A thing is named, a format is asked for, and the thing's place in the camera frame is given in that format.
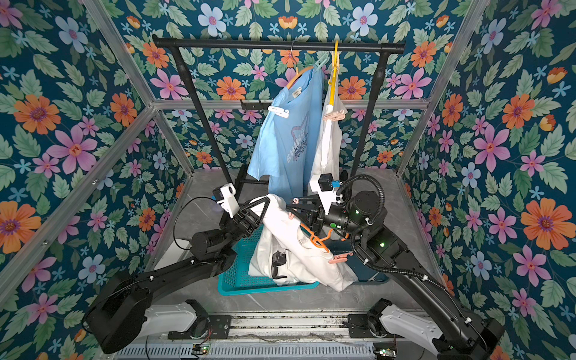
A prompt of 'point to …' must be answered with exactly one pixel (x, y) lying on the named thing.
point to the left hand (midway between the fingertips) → (267, 206)
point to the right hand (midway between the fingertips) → (296, 197)
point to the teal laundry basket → (235, 280)
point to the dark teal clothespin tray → (365, 274)
